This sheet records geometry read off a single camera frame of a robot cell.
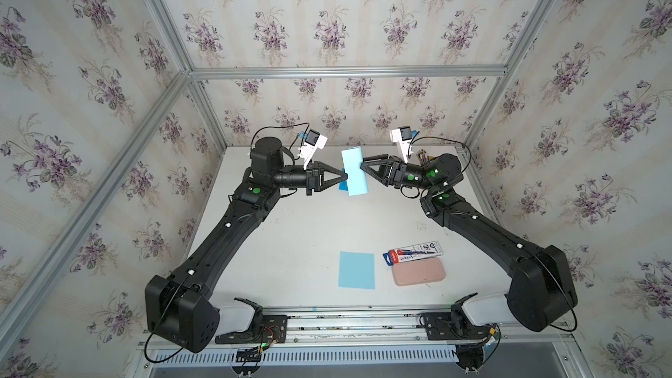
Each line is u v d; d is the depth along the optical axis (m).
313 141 0.58
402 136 0.60
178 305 0.38
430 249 0.88
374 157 0.65
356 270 0.86
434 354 0.70
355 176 0.62
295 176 0.58
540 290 0.41
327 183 0.63
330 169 0.62
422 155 0.96
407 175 0.61
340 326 0.75
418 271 0.85
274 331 0.72
